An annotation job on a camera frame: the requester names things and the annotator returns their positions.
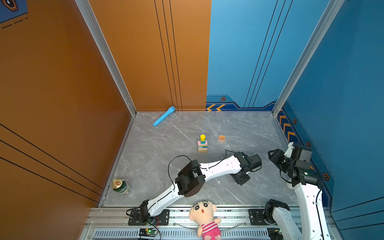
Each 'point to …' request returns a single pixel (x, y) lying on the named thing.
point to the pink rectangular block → (200, 144)
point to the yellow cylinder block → (203, 137)
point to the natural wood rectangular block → (202, 150)
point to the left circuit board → (151, 232)
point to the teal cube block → (203, 142)
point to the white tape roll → (119, 185)
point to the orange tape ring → (221, 138)
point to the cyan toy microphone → (171, 110)
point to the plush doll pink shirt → (202, 214)
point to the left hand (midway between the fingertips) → (240, 178)
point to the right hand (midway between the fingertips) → (269, 153)
